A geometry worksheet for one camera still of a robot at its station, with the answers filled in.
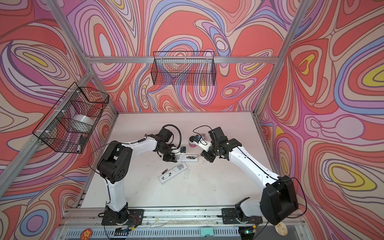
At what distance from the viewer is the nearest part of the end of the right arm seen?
0.58m

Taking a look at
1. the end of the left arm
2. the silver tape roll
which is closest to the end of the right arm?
the end of the left arm

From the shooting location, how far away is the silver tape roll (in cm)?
71

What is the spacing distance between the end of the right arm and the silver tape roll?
23.2 inches
